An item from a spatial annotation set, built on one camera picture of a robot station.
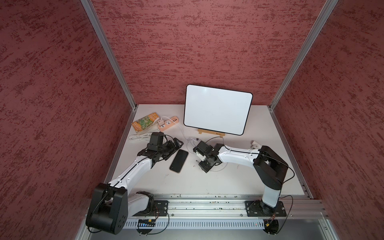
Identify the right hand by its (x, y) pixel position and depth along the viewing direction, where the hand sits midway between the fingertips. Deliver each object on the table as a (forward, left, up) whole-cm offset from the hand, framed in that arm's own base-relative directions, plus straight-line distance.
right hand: (206, 167), depth 88 cm
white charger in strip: (+30, +30, +8) cm, 43 cm away
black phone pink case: (+4, +17, +1) cm, 18 cm away
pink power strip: (+32, +26, +3) cm, 41 cm away
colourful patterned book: (+32, +43, +3) cm, 54 cm away
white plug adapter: (+13, -33, +2) cm, 35 cm away
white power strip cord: (+21, +44, +3) cm, 49 cm away
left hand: (+7, +16, +10) cm, 20 cm away
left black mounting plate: (-21, +25, +3) cm, 33 cm away
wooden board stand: (+25, +3, +3) cm, 25 cm away
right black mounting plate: (-23, -22, +2) cm, 32 cm away
